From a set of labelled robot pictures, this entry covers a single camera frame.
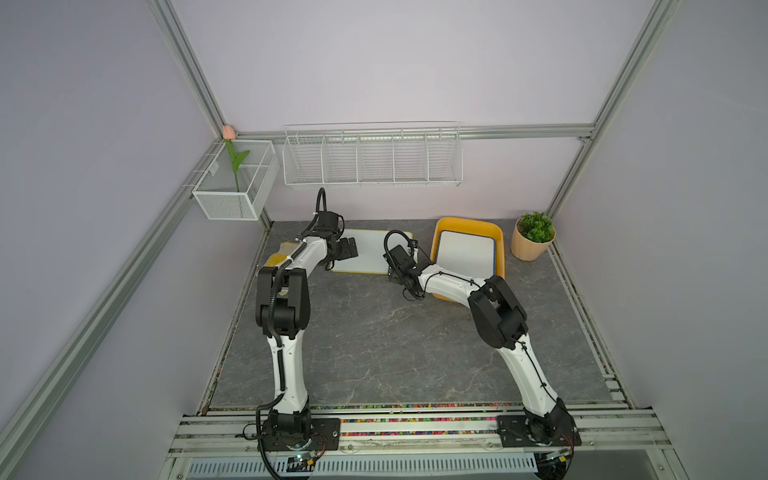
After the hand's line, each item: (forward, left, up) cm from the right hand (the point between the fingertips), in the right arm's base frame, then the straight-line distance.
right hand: (400, 268), depth 103 cm
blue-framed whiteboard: (+7, -27, -2) cm, 28 cm away
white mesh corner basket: (+13, +49, +28) cm, 58 cm away
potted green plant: (+7, -45, +9) cm, 46 cm away
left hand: (+5, +19, +4) cm, 20 cm away
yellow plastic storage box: (+17, -28, +2) cm, 33 cm away
